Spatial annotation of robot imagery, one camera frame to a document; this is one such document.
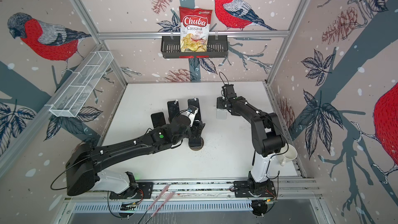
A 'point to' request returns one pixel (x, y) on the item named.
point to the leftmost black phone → (158, 119)
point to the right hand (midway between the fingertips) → (221, 101)
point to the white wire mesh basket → (80, 85)
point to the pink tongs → (160, 207)
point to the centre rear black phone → (195, 102)
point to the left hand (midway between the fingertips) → (201, 119)
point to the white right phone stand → (221, 114)
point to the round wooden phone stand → (197, 148)
